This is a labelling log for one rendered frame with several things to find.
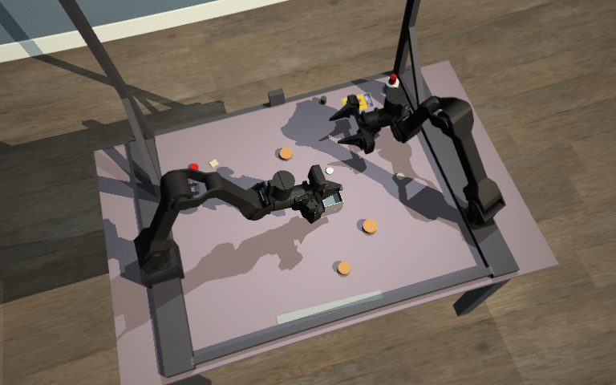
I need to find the wooden disc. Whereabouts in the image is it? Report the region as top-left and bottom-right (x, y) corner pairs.
(338, 261), (351, 275)
(363, 219), (377, 234)
(280, 148), (293, 160)

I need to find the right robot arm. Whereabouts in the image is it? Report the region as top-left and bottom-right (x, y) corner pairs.
(134, 168), (323, 274)

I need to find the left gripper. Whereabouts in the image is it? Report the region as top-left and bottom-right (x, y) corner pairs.
(330, 95), (386, 154)

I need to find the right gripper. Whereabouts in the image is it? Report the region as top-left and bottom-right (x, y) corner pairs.
(290, 164), (341, 210)

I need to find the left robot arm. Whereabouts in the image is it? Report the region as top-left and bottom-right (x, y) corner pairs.
(381, 87), (506, 230)

